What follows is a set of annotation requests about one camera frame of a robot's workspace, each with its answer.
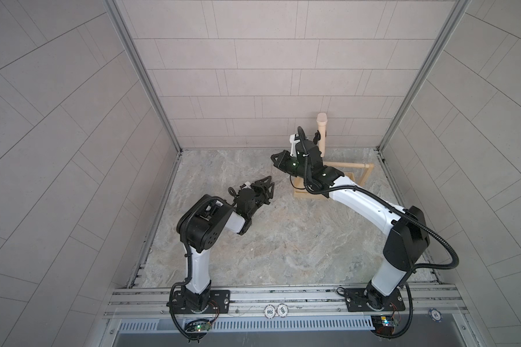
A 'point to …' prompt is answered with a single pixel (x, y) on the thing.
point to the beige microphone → (322, 119)
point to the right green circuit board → (383, 324)
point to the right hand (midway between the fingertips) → (268, 157)
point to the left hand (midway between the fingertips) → (278, 177)
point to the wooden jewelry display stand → (359, 177)
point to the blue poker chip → (435, 314)
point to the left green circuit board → (204, 327)
